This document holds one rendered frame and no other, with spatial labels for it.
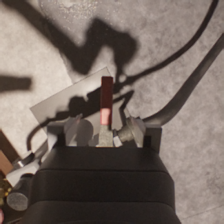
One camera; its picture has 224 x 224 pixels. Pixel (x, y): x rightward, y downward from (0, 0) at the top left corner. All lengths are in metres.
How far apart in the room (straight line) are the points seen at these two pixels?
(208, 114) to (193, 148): 0.20
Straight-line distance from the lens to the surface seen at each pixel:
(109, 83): 0.26
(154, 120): 0.32
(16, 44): 0.85
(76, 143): 0.33
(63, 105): 0.78
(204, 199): 1.21
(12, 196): 0.37
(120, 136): 0.33
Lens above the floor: 0.74
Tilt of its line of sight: 75 degrees down
